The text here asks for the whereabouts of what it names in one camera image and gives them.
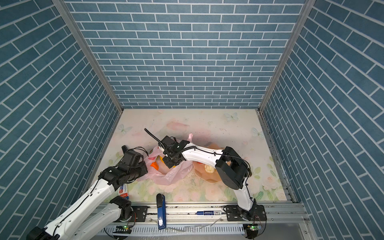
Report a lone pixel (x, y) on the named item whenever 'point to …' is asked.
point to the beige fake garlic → (209, 169)
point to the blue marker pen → (209, 213)
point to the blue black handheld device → (160, 200)
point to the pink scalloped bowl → (208, 172)
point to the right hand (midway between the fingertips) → (166, 160)
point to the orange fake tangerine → (155, 165)
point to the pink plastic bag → (158, 173)
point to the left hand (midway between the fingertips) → (147, 168)
